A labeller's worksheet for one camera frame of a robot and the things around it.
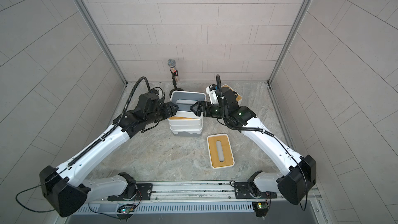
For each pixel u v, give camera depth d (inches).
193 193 28.4
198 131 33.2
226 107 21.1
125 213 25.4
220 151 33.0
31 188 14.1
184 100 30.5
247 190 27.8
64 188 14.1
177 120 29.5
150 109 22.1
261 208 26.7
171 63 35.1
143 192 28.0
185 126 33.0
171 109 25.7
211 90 25.6
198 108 24.1
